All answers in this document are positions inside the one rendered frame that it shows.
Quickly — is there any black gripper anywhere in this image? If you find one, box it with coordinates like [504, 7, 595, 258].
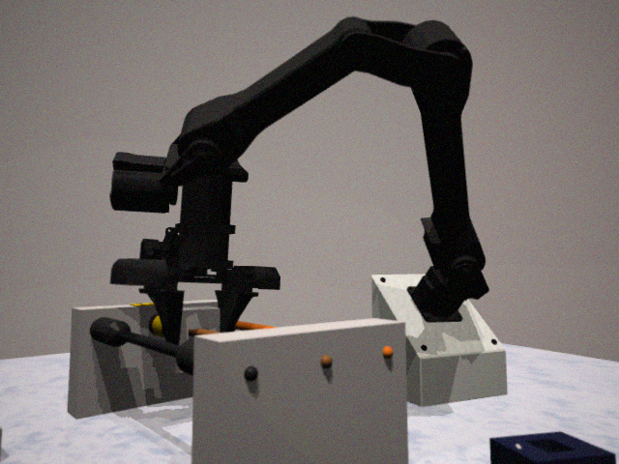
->
[110, 213, 280, 345]

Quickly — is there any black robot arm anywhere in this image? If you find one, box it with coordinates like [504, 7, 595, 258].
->
[109, 16, 489, 323]

